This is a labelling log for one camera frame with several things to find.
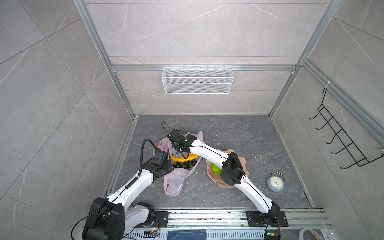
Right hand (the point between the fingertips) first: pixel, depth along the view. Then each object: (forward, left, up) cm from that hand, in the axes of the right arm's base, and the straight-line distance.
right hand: (174, 147), depth 95 cm
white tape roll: (-45, -63, -4) cm, 78 cm away
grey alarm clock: (-24, -58, -3) cm, 63 cm away
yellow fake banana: (-8, -5, -1) cm, 9 cm away
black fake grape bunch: (-11, -7, -3) cm, 13 cm away
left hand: (-11, +2, 0) cm, 11 cm away
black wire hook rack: (-24, -80, +27) cm, 88 cm away
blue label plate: (-45, -9, -4) cm, 46 cm away
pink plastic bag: (-22, -1, +1) cm, 22 cm away
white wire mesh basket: (+39, -17, +24) cm, 48 cm away
